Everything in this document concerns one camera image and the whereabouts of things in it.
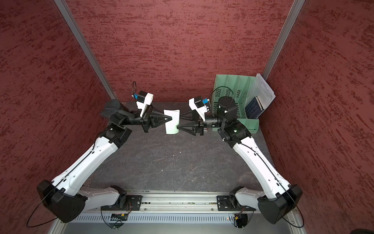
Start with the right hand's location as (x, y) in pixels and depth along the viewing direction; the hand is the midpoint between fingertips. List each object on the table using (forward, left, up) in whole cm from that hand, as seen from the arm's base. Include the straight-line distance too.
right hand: (178, 124), depth 57 cm
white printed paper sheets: (+41, -53, -18) cm, 69 cm away
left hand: (-1, +3, +3) cm, 4 cm away
